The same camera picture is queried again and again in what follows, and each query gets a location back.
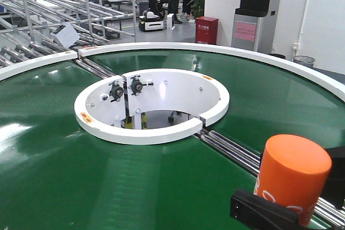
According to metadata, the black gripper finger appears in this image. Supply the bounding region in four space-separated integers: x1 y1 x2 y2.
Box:
230 189 300 230
322 145 345 211

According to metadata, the orange cylinder capacitor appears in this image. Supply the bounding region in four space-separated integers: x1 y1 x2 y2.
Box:
253 134 333 227

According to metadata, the round white conveyor green belt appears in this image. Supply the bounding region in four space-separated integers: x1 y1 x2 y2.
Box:
0 41 345 230

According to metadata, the grey mesh waste bin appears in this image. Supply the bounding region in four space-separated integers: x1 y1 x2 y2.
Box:
293 55 315 69

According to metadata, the pink paper sign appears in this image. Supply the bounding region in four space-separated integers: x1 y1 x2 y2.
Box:
234 22 257 42

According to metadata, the black bearing block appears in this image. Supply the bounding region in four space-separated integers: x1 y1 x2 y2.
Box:
109 80 125 103
129 75 155 96

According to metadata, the red metal cabinet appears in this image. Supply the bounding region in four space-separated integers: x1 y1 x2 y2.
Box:
196 16 219 45

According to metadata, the white humanoid robot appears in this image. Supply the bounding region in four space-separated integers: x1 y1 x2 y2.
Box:
136 0 165 32

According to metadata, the white control box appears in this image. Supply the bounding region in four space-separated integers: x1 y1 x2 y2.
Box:
50 23 81 47

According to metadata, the steel tube roller rack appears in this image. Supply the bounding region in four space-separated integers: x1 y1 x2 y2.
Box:
0 0 138 68

